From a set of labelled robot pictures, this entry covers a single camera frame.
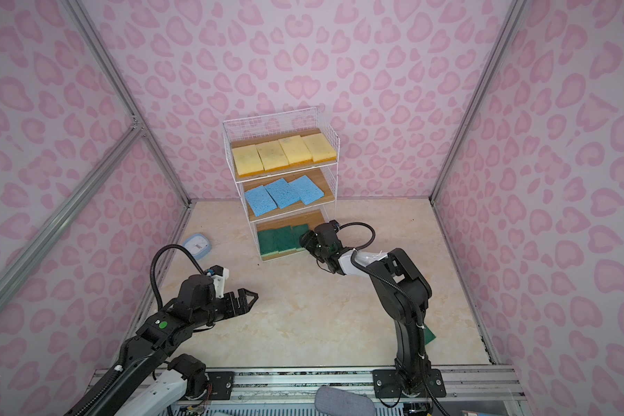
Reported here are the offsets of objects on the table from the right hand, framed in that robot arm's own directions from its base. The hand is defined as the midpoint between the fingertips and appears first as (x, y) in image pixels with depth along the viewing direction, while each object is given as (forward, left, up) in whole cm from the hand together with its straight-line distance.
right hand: (306, 240), depth 98 cm
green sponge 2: (+4, +9, -4) cm, 11 cm away
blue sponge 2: (+3, +14, +18) cm, 23 cm away
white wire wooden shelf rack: (+35, +18, +25) cm, 47 cm away
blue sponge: (+6, +7, +19) cm, 21 cm away
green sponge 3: (+7, +5, -4) cm, 9 cm away
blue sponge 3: (+8, -1, +19) cm, 20 cm away
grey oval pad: (-49, -9, -3) cm, 50 cm away
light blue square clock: (-1, +42, -3) cm, 42 cm away
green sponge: (+3, +16, -4) cm, 17 cm away
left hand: (-25, +15, +7) cm, 30 cm away
